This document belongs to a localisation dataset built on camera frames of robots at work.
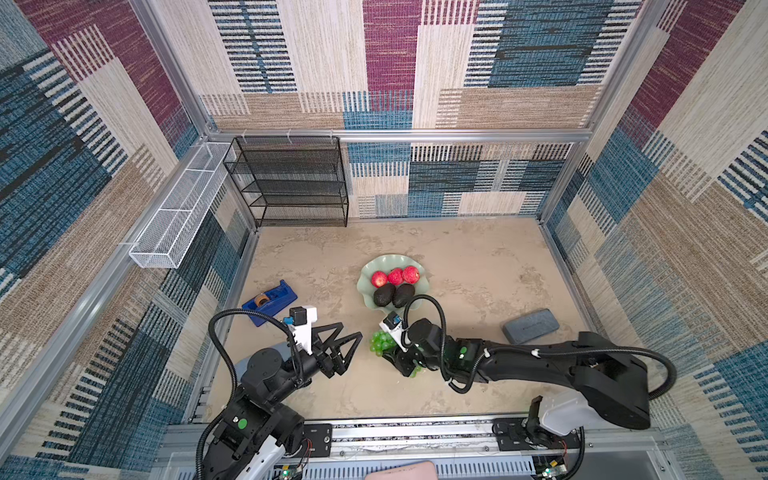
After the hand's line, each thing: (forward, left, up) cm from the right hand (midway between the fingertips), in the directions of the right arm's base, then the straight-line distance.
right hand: (388, 353), depth 80 cm
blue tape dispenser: (+17, +35, -1) cm, 39 cm away
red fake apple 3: (+25, -8, -1) cm, 26 cm away
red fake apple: (+24, +3, -2) cm, 25 cm away
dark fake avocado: (+20, -5, -4) cm, 21 cm away
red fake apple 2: (+26, -3, -3) cm, 26 cm away
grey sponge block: (+8, -41, -5) cm, 42 cm away
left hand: (-1, +8, +18) cm, 20 cm away
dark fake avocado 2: (+19, +1, -3) cm, 19 cm away
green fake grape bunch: (+1, +1, +6) cm, 6 cm away
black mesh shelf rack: (+61, +34, +10) cm, 71 cm away
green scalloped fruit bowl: (+31, 0, -3) cm, 31 cm away
